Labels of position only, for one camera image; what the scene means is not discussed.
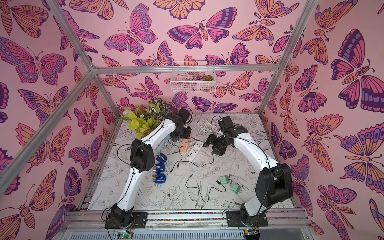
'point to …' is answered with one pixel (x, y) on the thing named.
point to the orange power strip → (185, 144)
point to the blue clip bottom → (160, 178)
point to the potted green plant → (141, 120)
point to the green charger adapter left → (224, 179)
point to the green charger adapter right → (235, 188)
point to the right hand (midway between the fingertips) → (207, 146)
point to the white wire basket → (193, 77)
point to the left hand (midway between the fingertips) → (190, 136)
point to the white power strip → (194, 150)
